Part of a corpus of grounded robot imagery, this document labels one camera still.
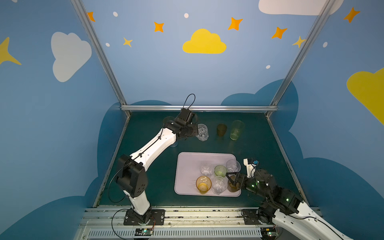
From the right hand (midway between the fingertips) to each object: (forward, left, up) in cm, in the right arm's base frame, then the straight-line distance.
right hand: (232, 173), depth 74 cm
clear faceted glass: (-1, +5, -15) cm, 15 cm away
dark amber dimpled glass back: (+37, +2, -10) cm, 38 cm away
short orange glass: (-1, +14, -13) cm, 19 cm away
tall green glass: (+35, -8, -5) cm, 36 cm away
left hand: (+22, +18, +6) cm, 30 cm away
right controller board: (-23, -18, -15) cm, 33 cm away
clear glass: (+25, +15, 0) cm, 29 cm away
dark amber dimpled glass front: (-7, +1, +5) cm, 9 cm away
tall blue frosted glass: (+24, +34, -14) cm, 44 cm away
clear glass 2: (+6, +12, -10) cm, 17 cm away
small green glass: (+7, +4, -13) cm, 15 cm away
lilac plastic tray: (+7, +24, -15) cm, 29 cm away
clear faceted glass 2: (+9, -4, -11) cm, 15 cm away
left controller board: (-26, +42, -14) cm, 51 cm away
